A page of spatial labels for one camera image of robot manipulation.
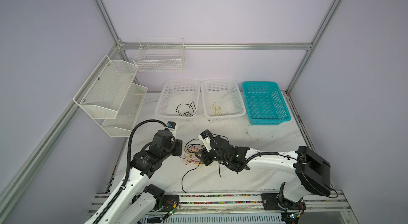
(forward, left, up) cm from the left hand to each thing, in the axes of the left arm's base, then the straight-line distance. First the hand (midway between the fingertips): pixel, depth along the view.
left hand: (178, 143), depth 76 cm
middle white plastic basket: (+44, -25, -17) cm, 54 cm away
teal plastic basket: (+40, -57, -16) cm, 71 cm away
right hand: (-4, -8, -5) cm, 10 cm away
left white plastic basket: (+42, +7, -16) cm, 46 cm away
